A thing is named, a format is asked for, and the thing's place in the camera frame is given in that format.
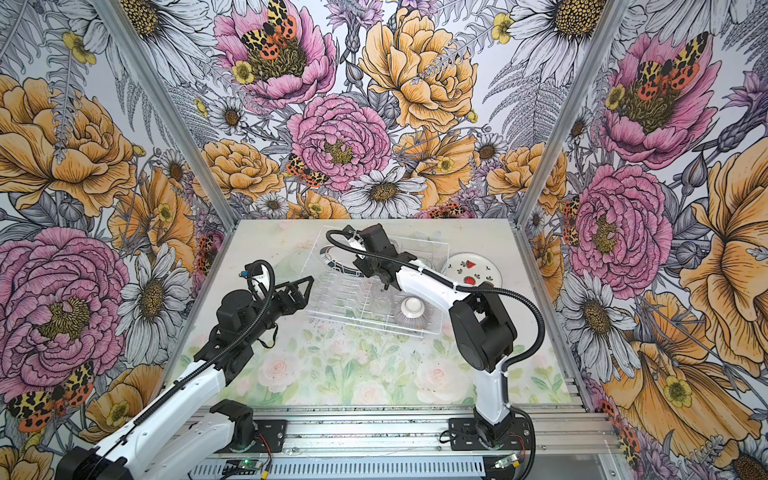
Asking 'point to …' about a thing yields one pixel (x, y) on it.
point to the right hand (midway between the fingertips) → (365, 257)
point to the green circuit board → (250, 464)
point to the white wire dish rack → (335, 292)
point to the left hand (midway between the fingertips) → (303, 289)
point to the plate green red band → (340, 259)
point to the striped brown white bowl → (414, 312)
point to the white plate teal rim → (472, 269)
